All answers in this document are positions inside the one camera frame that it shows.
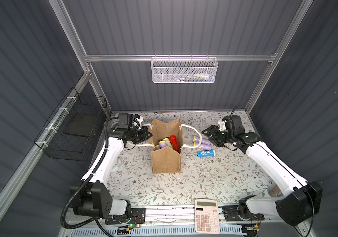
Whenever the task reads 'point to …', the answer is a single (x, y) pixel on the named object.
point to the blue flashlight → (208, 153)
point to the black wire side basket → (71, 132)
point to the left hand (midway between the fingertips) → (153, 135)
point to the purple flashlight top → (195, 138)
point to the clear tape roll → (117, 164)
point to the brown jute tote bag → (165, 159)
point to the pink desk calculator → (207, 217)
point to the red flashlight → (173, 142)
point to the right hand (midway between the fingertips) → (206, 134)
